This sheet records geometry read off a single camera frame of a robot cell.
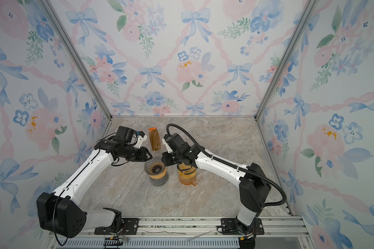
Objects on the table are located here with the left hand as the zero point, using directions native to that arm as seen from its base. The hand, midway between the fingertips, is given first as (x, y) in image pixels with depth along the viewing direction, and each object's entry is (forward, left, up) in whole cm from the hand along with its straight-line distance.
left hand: (150, 155), depth 79 cm
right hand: (-1, -6, -1) cm, 6 cm away
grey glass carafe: (-8, -4, -14) cm, 17 cm away
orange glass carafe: (-6, -20, -18) cm, 27 cm away
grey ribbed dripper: (-3, -2, -6) cm, 7 cm away
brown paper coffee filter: (-11, -20, +7) cm, 24 cm away
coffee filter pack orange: (+19, +2, -11) cm, 22 cm away
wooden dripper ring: (-8, -5, -7) cm, 12 cm away
